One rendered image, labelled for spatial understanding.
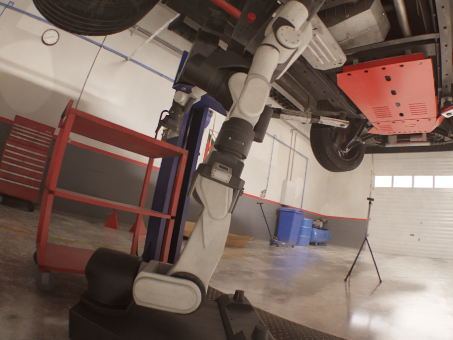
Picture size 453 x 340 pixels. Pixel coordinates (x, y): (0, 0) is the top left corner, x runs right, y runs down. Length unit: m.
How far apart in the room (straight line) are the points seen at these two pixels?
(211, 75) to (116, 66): 4.09
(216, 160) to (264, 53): 0.33
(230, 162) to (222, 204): 0.17
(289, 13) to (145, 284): 0.93
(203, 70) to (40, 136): 3.25
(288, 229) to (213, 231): 6.48
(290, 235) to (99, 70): 6.08
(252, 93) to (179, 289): 0.57
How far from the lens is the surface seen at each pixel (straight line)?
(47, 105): 4.44
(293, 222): 7.14
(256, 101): 0.62
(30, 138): 3.91
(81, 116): 1.25
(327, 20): 1.70
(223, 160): 0.60
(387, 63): 1.77
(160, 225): 2.00
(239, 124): 0.60
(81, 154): 4.39
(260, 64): 0.71
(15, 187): 3.76
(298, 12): 0.88
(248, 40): 0.95
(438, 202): 10.06
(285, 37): 0.75
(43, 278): 1.32
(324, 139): 2.84
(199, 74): 0.90
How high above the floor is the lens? 0.54
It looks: 10 degrees up
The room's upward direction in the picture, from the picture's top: 10 degrees clockwise
